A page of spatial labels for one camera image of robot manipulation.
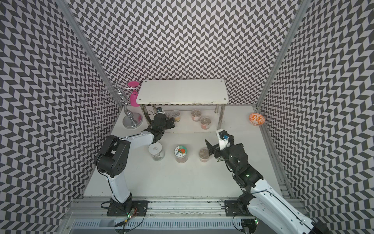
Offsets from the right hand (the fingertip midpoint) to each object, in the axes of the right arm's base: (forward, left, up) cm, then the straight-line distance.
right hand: (214, 139), depth 74 cm
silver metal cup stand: (+49, +75, -6) cm, 90 cm away
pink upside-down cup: (+36, +54, -8) cm, 66 cm away
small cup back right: (+24, +9, -9) cm, 27 cm away
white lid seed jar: (0, +33, -12) cm, 35 cm away
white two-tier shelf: (+48, +10, -24) cm, 55 cm away
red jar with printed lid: (-1, +18, -14) cm, 23 cm away
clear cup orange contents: (0, +5, -16) cm, 17 cm away
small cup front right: (+18, +3, -10) cm, 21 cm away
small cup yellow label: (+26, +23, -10) cm, 36 cm away
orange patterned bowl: (+28, -36, -20) cm, 50 cm away
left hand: (+23, +30, -12) cm, 39 cm away
